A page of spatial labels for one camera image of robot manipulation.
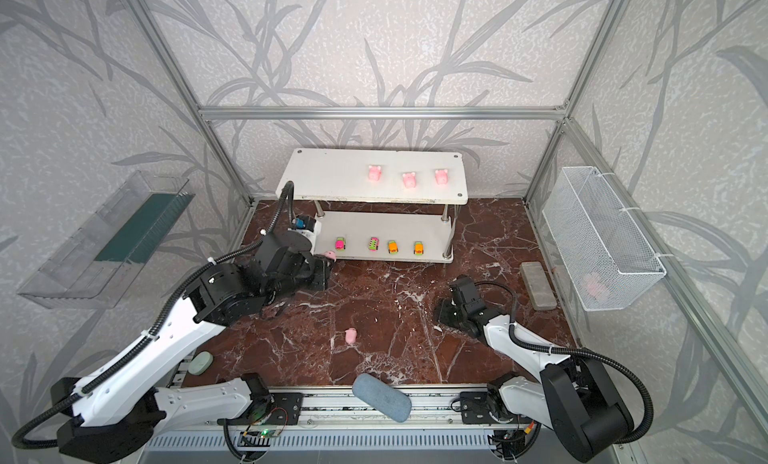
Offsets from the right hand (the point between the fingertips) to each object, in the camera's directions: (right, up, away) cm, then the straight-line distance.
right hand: (439, 302), depth 90 cm
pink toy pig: (-26, -8, -5) cm, 28 cm away
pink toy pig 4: (-1, +36, -13) cm, 38 cm away
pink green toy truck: (-21, +17, +7) cm, 28 cm away
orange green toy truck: (-14, +16, +6) cm, 23 cm away
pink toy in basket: (+37, +8, -16) cm, 41 cm away
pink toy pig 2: (-19, +37, -11) cm, 43 cm away
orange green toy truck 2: (-6, +16, +6) cm, 18 cm away
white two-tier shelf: (-20, +32, +30) cm, 48 cm away
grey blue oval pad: (-16, -19, -17) cm, 30 cm away
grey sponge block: (+32, +4, +4) cm, 33 cm away
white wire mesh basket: (+32, +16, -28) cm, 45 cm away
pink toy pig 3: (-9, +35, -14) cm, 39 cm away
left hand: (-26, +17, -23) cm, 39 cm away
